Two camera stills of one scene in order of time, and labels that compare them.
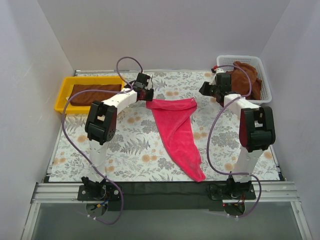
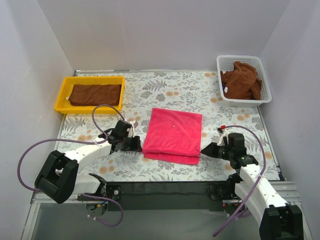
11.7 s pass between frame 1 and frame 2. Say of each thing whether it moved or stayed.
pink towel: moved
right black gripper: moved
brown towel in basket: stayed
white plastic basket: stayed
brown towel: stayed
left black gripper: moved
